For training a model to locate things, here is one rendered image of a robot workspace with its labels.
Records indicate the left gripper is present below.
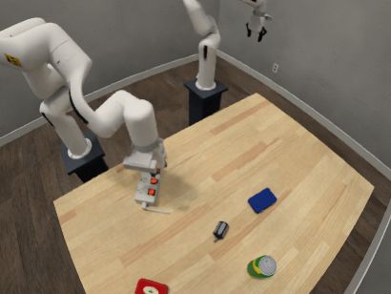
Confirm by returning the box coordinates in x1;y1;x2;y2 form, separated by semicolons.
246;14;267;42

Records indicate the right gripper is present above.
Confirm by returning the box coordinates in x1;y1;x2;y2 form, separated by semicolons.
150;143;168;178

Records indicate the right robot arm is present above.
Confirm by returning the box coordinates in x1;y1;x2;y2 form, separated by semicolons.
0;18;163;174

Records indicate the grey power strip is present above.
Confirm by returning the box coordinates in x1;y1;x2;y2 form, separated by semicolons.
134;168;170;214

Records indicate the green and yellow drink can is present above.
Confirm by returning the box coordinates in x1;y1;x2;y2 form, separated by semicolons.
247;255;277;279

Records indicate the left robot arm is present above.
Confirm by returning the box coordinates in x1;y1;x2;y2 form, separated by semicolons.
183;0;272;91

